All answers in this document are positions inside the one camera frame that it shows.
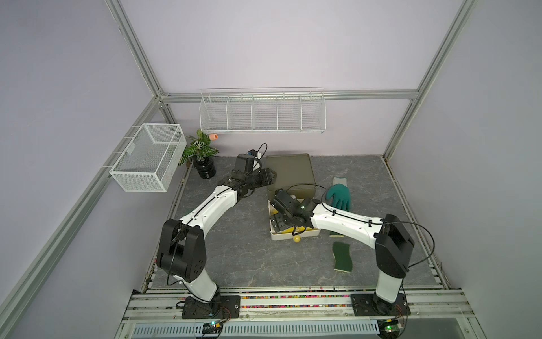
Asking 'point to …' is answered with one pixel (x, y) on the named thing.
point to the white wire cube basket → (149, 162)
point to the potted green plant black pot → (200, 152)
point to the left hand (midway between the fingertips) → (274, 176)
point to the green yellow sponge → (343, 260)
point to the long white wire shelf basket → (266, 110)
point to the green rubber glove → (339, 193)
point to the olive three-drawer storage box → (294, 175)
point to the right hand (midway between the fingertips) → (281, 217)
